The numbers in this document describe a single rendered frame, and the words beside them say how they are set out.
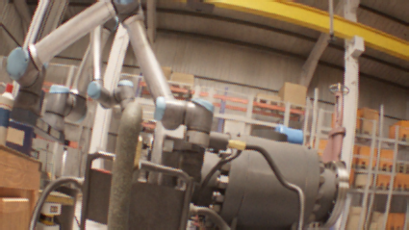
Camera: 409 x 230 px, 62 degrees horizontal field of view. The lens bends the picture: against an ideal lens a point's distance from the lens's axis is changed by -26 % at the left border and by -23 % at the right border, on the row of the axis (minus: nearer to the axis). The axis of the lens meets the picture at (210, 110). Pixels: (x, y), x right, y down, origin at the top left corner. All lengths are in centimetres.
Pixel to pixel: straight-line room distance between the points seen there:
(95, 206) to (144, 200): 19
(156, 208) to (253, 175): 76
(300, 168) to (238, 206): 38
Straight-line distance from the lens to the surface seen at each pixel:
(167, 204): 145
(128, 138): 67
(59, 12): 257
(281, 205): 215
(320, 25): 1077
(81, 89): 257
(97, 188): 146
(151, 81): 181
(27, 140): 156
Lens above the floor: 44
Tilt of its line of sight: 13 degrees up
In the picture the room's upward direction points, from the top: 10 degrees clockwise
